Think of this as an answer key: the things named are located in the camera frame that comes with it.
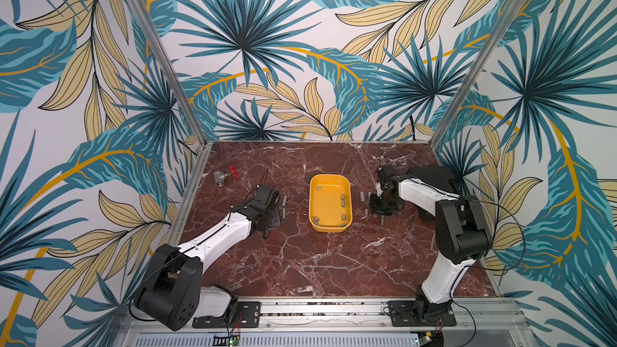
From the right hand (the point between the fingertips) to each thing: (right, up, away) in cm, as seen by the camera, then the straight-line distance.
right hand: (375, 210), depth 96 cm
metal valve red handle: (-65, +13, +7) cm, 67 cm away
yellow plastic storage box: (-18, +3, +2) cm, 18 cm away
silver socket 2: (-37, -1, -1) cm, 37 cm away
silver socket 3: (-4, 0, -1) cm, 4 cm away
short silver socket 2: (-13, -2, -2) cm, 13 cm away
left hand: (-40, -2, -9) cm, 41 cm away
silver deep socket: (-4, +5, +4) cm, 8 cm away
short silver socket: (-12, +5, +4) cm, 14 cm away
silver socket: (-37, +4, +2) cm, 37 cm away
